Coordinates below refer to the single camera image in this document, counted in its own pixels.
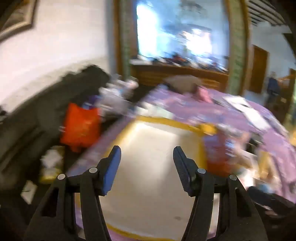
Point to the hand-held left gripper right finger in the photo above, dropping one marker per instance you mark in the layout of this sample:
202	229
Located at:
182	171

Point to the dark framed wall picture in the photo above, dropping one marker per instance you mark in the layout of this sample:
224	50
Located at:
16	18

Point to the black luggage bag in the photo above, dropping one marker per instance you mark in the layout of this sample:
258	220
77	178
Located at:
34	104

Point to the yellow cardboard box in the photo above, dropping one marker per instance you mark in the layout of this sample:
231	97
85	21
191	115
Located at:
148	148

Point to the gold foil packet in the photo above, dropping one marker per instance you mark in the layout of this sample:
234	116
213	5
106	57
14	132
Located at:
208	129

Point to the pink fluffy cloth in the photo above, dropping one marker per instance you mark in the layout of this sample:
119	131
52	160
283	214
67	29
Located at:
204	95

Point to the brown knit cloth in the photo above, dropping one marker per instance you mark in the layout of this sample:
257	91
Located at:
182	82

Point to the wooden glass cabinet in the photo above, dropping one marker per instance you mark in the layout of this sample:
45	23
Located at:
175	74

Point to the wooden sideboard with clutter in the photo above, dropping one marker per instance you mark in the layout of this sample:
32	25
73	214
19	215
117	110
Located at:
185	61

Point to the clear plastic bag with dolls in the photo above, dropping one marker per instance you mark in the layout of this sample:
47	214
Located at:
118	92

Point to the purple floral tablecloth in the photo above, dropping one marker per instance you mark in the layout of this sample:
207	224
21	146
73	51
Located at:
231	115

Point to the white paper sheet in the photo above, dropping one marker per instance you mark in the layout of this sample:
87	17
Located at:
256	118
235	101

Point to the brown wooden door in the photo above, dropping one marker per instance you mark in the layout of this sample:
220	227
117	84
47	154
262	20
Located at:
259	69

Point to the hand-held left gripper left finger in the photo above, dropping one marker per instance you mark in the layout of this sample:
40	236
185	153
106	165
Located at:
113	171

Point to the red plastic bag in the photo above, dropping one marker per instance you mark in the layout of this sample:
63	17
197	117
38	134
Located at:
81	127

